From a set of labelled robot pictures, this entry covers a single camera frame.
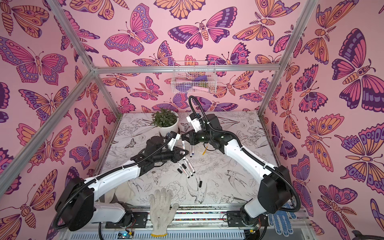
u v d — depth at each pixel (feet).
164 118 3.04
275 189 1.36
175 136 2.26
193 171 2.94
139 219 2.40
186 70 3.05
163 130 3.27
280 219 2.39
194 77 3.13
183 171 2.95
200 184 2.80
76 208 1.35
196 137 2.21
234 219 2.39
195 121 2.25
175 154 2.25
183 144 2.49
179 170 2.95
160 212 2.50
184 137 2.45
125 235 2.37
